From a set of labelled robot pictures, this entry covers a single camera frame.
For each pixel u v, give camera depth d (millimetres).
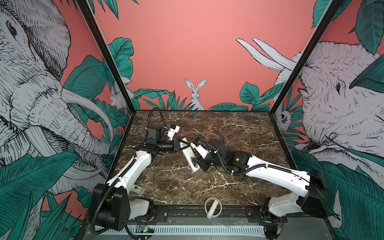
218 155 529
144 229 699
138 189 788
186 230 701
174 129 746
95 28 759
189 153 751
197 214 749
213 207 742
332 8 695
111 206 399
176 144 698
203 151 615
